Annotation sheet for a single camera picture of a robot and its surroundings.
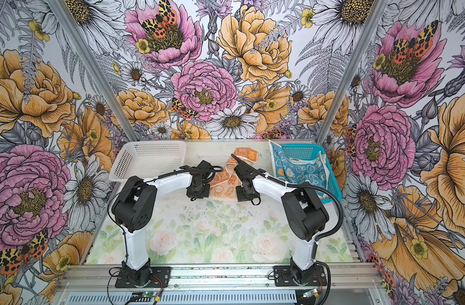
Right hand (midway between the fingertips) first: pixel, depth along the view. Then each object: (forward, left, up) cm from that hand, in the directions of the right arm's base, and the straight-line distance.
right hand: (245, 202), depth 92 cm
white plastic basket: (+30, +55, -1) cm, 62 cm away
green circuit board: (-35, +37, -2) cm, 51 cm away
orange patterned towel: (+9, +10, -2) cm, 14 cm away
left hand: (+3, +22, -2) cm, 22 cm away
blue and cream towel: (+18, -27, -1) cm, 33 cm away
